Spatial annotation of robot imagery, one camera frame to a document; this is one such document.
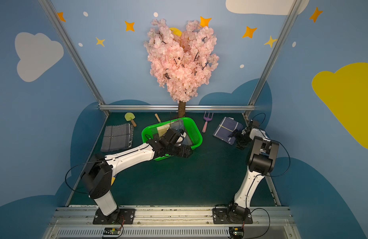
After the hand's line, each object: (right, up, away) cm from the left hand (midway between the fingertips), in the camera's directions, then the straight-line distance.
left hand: (188, 149), depth 84 cm
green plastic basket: (+4, +9, +15) cm, 18 cm away
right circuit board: (+24, -40, -12) cm, 48 cm away
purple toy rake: (+16, +19, +34) cm, 42 cm away
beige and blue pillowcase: (-6, +14, +19) cm, 25 cm away
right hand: (+32, +5, +18) cm, 37 cm away
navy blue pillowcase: (+31, +13, +28) cm, 43 cm away
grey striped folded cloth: (-51, +5, +21) cm, 56 cm away
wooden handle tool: (-24, +20, +33) cm, 46 cm away
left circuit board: (-38, -39, -13) cm, 56 cm away
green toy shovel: (-47, +21, +35) cm, 63 cm away
